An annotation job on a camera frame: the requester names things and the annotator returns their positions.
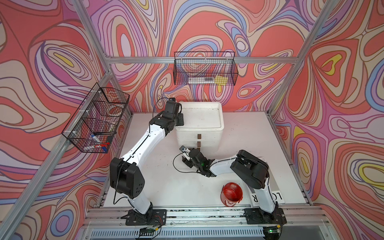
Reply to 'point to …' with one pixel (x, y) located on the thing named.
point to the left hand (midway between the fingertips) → (181, 117)
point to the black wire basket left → (92, 127)
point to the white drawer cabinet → (203, 124)
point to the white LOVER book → (274, 189)
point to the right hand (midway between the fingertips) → (187, 155)
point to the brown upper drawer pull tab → (199, 136)
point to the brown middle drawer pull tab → (198, 144)
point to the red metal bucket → (231, 194)
